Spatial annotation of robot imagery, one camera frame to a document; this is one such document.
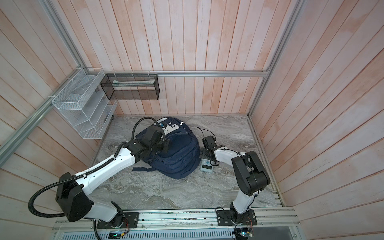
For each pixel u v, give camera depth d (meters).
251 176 0.48
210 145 0.76
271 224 0.73
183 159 0.83
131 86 1.04
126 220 0.73
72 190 0.40
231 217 0.73
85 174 0.43
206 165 0.91
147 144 0.59
